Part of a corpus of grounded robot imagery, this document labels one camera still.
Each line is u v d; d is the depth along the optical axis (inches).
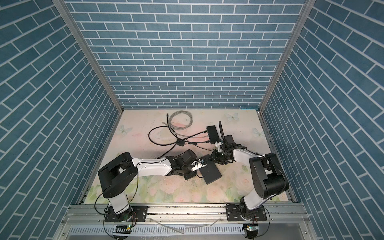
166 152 37.9
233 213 29.0
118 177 18.3
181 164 27.3
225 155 27.9
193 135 40.7
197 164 31.0
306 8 28.0
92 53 35.0
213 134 41.9
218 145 35.2
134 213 28.6
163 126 43.1
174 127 42.9
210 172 34.6
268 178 18.2
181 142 39.4
